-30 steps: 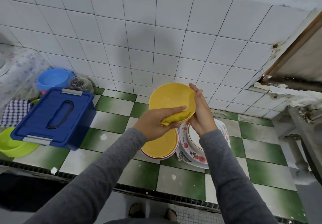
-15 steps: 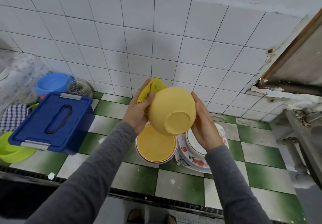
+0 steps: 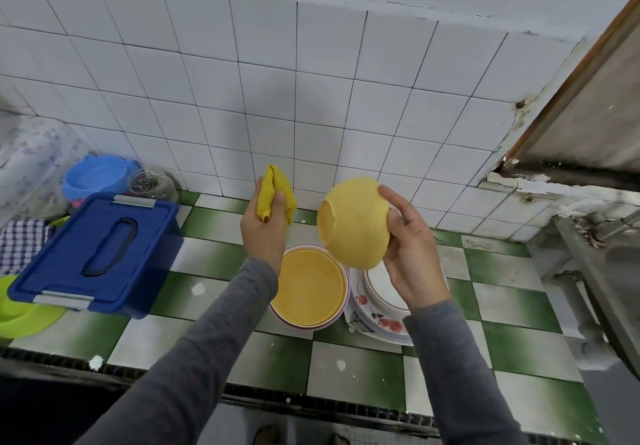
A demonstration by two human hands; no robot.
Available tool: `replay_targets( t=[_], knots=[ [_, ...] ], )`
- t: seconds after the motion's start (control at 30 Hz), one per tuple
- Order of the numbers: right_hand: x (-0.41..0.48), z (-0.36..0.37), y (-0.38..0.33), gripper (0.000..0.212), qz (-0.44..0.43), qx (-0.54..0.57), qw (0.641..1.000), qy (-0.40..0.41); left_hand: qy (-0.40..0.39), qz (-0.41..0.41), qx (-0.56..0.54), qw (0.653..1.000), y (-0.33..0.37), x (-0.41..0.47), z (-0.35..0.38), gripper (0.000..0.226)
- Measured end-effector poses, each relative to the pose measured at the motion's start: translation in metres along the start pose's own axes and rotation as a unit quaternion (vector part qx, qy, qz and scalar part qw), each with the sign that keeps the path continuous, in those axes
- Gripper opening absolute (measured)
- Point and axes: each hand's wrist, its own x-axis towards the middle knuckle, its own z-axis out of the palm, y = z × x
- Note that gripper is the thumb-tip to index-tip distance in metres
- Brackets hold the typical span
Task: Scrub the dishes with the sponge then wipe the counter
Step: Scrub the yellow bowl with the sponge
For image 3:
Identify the person's left hand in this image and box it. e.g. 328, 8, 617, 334
240, 174, 293, 276

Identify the person's right hand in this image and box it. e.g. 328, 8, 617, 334
378, 184, 453, 311

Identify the small white ceramic bowl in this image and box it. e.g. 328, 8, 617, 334
365, 260, 411, 313

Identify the person's right forearm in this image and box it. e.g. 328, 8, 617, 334
405, 298, 531, 445

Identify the glass jar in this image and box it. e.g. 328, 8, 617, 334
125, 166, 181, 203

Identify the blue plastic box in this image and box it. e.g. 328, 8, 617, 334
8, 194, 181, 319

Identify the blue plastic bowl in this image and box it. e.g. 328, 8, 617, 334
62, 154, 141, 204

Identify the blue white checked cloth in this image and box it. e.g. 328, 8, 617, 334
0, 218, 53, 276

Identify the clear plastic bag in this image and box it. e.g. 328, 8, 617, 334
0, 110, 96, 226

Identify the lime green plastic bowl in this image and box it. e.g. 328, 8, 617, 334
0, 274, 66, 341

